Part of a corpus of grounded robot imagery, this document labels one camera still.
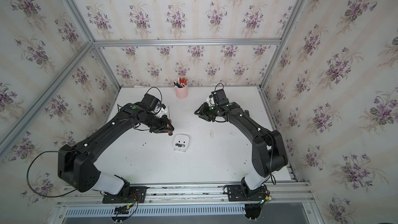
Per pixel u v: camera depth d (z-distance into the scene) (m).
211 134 0.95
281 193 0.75
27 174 0.39
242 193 0.73
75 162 0.40
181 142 0.88
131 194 0.73
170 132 0.76
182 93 1.13
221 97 0.68
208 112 0.75
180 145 0.86
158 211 0.76
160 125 0.69
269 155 0.44
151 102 0.65
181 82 1.10
